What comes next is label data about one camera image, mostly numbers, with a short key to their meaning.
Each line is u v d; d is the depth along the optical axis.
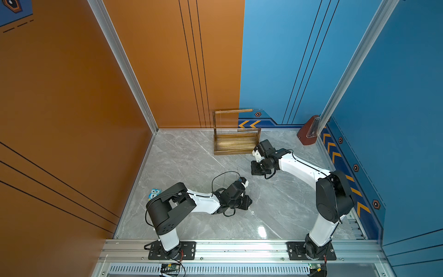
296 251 0.72
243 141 1.14
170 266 0.72
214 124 1.03
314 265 0.72
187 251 0.73
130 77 0.92
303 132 1.11
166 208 0.48
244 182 0.82
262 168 0.77
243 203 0.77
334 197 0.47
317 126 1.02
